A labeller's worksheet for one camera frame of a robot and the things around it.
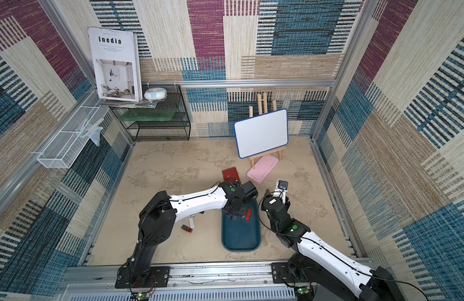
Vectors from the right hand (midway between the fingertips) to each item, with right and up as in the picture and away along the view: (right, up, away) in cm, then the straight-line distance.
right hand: (272, 190), depth 82 cm
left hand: (-13, -11, +6) cm, 18 cm away
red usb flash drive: (-9, -12, +5) cm, 16 cm away
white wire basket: (-81, +17, -10) cm, 83 cm away
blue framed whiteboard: (-3, +26, +12) cm, 29 cm away
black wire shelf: (-51, +31, +37) cm, 70 cm away
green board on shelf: (-62, +36, +17) cm, 73 cm away
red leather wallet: (-18, +5, +21) cm, 28 cm away
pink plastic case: (-4, +5, +20) cm, 21 cm away
